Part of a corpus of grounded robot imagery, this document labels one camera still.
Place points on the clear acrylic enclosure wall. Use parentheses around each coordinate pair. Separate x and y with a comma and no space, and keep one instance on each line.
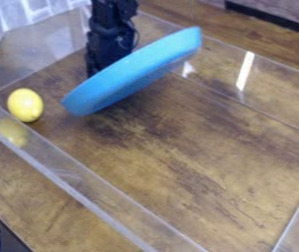
(185,169)

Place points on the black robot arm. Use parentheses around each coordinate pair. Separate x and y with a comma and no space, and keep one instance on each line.
(110,12)

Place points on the blue round tray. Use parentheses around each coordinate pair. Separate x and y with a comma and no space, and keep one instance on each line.
(134,72)

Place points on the dark bar on table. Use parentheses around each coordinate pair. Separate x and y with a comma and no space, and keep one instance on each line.
(262,15)

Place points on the white patterned curtain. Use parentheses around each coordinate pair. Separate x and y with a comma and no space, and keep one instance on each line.
(19,13)

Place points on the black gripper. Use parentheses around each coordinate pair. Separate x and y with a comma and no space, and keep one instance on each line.
(108,45)

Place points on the yellow toy lemon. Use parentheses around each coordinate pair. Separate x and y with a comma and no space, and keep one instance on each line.
(26,105)

